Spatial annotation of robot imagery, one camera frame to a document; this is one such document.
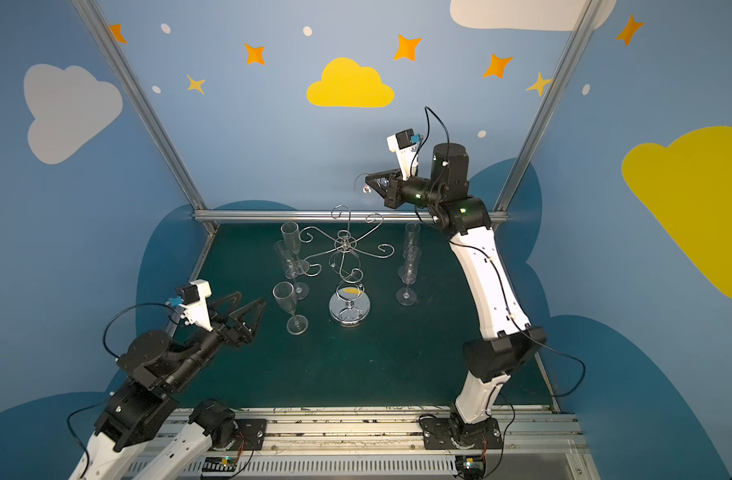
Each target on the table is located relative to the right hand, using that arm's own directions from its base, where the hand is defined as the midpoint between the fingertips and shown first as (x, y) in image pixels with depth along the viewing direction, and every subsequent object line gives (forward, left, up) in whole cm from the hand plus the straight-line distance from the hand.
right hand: (369, 175), depth 65 cm
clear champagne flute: (+9, +26, -29) cm, 40 cm away
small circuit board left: (-51, +35, -50) cm, 80 cm away
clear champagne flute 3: (-1, -13, -48) cm, 50 cm away
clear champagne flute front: (+9, -13, -26) cm, 31 cm away
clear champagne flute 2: (-1, +25, -36) cm, 44 cm away
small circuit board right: (-48, -28, -51) cm, 76 cm away
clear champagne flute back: (-13, +23, -31) cm, 41 cm away
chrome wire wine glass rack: (-7, +7, -47) cm, 47 cm away
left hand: (-24, +24, -14) cm, 37 cm away
